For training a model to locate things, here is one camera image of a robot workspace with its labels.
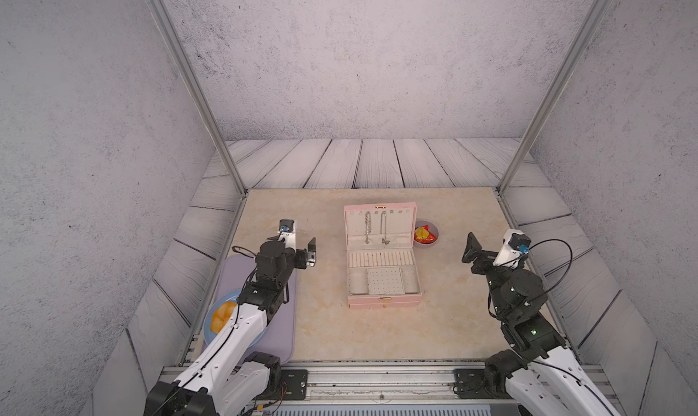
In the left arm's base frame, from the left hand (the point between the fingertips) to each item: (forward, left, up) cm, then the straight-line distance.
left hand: (303, 237), depth 81 cm
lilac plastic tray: (-21, +8, -22) cm, 31 cm away
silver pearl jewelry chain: (+7, -20, -4) cm, 21 cm away
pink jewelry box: (-2, -24, -14) cm, 28 cm away
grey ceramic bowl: (+14, -44, -16) cm, 49 cm away
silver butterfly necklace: (+5, -25, -9) cm, 27 cm away
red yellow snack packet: (+11, -41, -16) cm, 45 cm away
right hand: (-7, -49, +9) cm, 51 cm away
